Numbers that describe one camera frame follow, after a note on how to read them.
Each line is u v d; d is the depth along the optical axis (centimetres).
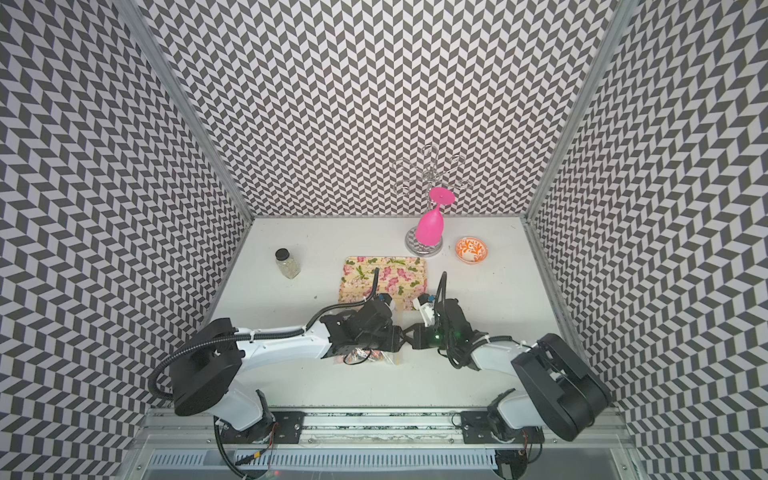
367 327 65
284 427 74
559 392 43
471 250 105
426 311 80
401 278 102
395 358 82
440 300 80
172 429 74
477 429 72
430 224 85
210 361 48
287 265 96
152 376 76
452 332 68
